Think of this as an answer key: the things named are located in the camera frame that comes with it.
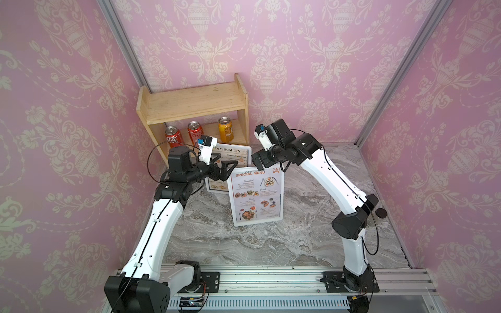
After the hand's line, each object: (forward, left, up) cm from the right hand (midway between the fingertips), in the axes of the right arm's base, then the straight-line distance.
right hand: (264, 155), depth 77 cm
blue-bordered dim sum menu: (+4, +9, -3) cm, 10 cm away
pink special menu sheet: (-10, +3, -12) cm, 16 cm away
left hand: (-5, +13, +3) cm, 14 cm away
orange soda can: (+15, +16, +1) cm, 22 cm away
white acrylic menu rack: (-2, +18, +2) cm, 19 cm away
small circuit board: (-44, +29, -30) cm, 61 cm away
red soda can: (+14, +29, +2) cm, 32 cm away
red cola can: (+11, +37, +2) cm, 39 cm away
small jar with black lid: (-18, -49, -20) cm, 55 cm away
